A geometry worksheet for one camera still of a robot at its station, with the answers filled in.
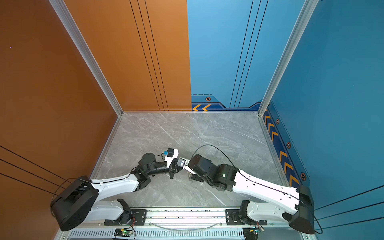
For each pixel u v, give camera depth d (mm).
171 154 644
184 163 597
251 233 707
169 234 696
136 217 736
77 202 425
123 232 707
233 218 725
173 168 671
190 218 755
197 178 625
